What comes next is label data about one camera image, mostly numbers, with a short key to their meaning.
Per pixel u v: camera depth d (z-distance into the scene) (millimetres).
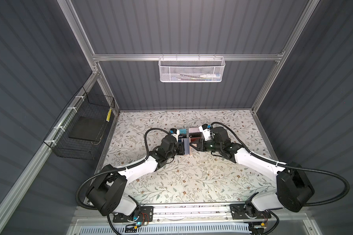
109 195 437
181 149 806
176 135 772
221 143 650
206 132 760
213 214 753
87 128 767
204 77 898
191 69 1236
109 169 455
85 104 803
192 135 962
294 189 428
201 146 721
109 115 827
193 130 953
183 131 962
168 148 658
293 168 450
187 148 812
